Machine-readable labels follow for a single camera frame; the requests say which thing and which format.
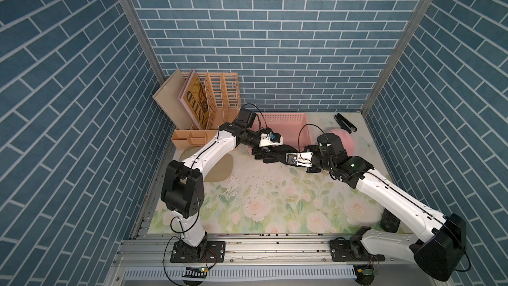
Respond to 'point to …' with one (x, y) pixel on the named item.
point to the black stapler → (344, 124)
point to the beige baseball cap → (220, 170)
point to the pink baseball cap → (347, 139)
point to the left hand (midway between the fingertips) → (278, 145)
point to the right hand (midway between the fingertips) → (302, 150)
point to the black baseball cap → (279, 152)
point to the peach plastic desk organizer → (222, 97)
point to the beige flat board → (170, 105)
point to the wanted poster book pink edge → (194, 96)
